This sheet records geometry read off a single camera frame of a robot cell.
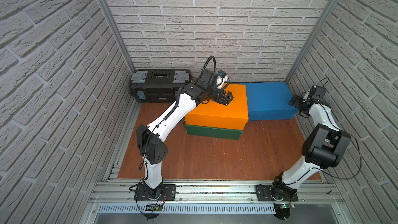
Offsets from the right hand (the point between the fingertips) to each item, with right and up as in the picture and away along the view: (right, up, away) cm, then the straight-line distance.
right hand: (301, 103), depth 90 cm
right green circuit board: (-21, -48, -19) cm, 56 cm away
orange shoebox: (-44, -6, -15) cm, 47 cm away
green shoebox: (-52, -18, +5) cm, 56 cm away
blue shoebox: (-17, +1, +5) cm, 18 cm away
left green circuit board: (-82, -49, -19) cm, 98 cm away
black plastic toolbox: (-90, +12, +12) cm, 91 cm away
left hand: (-46, +6, -14) cm, 48 cm away
